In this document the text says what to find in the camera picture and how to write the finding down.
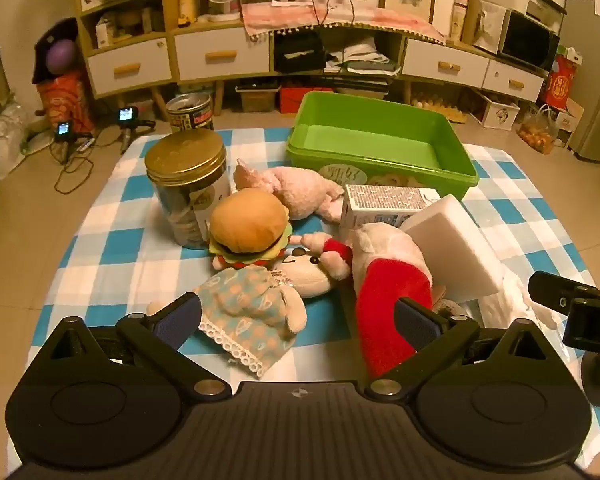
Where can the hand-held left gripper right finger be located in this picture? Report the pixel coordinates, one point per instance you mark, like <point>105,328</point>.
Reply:
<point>417,322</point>

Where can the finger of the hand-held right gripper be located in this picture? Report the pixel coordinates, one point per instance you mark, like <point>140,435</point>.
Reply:
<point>560,292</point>
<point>595,327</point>

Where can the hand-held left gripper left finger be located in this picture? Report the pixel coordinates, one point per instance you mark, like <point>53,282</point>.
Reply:
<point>177,317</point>

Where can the red and white plush toy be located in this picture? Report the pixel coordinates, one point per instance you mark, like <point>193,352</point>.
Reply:
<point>390,300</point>

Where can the white fluffy plush toy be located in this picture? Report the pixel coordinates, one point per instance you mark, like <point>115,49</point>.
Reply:
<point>510,295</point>

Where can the plush doll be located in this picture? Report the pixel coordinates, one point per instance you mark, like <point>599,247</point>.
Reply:
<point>250,305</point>

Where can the green plastic bin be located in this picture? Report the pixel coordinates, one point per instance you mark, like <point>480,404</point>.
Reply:
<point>380,130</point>

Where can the blue white checkered tablecloth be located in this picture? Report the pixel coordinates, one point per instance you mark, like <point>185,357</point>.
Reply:
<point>130,260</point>

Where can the white foam block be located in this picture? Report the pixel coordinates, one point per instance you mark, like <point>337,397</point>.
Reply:
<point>455,245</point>

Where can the glass jar with gold lid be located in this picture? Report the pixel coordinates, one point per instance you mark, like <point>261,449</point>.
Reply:
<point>180,200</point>

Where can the burger plush toy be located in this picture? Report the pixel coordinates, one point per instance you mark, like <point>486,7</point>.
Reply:
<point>250,220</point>

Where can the white milk carton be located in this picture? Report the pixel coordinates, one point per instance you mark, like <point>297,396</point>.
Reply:
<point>380,197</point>

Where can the plastic bag of oranges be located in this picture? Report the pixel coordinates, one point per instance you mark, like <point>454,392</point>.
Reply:
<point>537,135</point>

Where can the pink pig plush toy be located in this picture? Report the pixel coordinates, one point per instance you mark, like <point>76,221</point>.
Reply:
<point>300,190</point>

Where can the white cartoon storage box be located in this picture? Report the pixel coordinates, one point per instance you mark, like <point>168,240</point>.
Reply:
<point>500,112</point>

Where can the metal tin can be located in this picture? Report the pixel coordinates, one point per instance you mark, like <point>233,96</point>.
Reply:
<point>190,117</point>

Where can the red gift bag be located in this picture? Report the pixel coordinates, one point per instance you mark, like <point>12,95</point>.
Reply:
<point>561,82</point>

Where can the small white drawer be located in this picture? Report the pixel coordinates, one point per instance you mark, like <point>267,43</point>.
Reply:
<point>512,82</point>

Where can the egg tray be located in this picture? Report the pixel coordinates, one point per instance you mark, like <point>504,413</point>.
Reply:
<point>437,105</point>

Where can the silver refrigerator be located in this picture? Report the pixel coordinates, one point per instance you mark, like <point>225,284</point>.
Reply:
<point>597,70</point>

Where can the clear plastic storage box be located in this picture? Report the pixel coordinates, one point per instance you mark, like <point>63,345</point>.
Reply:
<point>257,100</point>

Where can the orange patterned bag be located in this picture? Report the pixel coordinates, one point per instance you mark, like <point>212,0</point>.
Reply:
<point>65,102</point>

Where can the red storage box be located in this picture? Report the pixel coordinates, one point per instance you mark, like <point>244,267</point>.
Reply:
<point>305,100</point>

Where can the black microwave oven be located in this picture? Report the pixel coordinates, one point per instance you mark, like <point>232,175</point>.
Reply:
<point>527,40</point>

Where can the pile of folded clothes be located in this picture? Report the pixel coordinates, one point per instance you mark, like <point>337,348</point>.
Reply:
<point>360,60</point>

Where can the purple ball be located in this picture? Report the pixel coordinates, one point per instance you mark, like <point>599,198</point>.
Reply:
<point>62,55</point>

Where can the black bag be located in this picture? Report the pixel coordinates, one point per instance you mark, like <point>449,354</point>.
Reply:
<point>297,52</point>

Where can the white bottle red cap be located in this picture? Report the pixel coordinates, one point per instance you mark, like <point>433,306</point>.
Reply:
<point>459,12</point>

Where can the pink fringed runner cloth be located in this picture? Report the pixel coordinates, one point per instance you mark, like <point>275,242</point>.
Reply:
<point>380,22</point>

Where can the wooden cabinet unit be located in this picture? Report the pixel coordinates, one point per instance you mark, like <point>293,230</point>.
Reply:
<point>170,15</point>

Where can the small camera on tripod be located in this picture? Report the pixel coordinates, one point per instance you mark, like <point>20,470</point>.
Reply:
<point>128,115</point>
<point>64,129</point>

